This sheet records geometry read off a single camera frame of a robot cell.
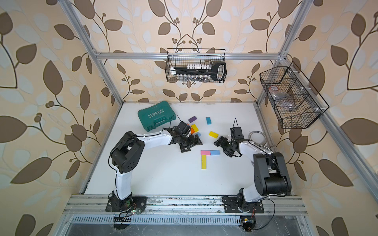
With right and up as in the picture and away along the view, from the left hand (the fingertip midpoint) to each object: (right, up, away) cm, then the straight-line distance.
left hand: (196, 143), depth 91 cm
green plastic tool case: (-29, +17, +15) cm, 37 cm away
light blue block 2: (+12, -6, 0) cm, 13 cm away
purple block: (-4, +14, +19) cm, 24 cm away
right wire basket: (+51, +23, -18) cm, 59 cm away
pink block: (+7, -6, +2) cm, 10 cm away
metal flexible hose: (+43, -1, +2) cm, 43 cm away
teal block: (+10, +14, +18) cm, 25 cm away
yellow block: (+12, +4, +11) cm, 17 cm away
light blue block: (+2, +4, +15) cm, 15 cm away
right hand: (+15, -2, +2) cm, 15 cm away
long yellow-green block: (+5, -11, -2) cm, 12 cm away
